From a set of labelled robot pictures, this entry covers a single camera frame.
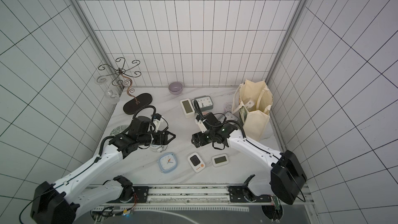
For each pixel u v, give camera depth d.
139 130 0.60
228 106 1.04
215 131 0.61
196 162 0.80
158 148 0.85
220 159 0.82
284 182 0.40
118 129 0.92
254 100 0.98
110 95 0.91
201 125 0.74
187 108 1.03
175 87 1.15
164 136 0.69
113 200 0.59
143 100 1.10
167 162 0.80
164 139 0.68
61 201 0.38
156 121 0.71
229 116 1.00
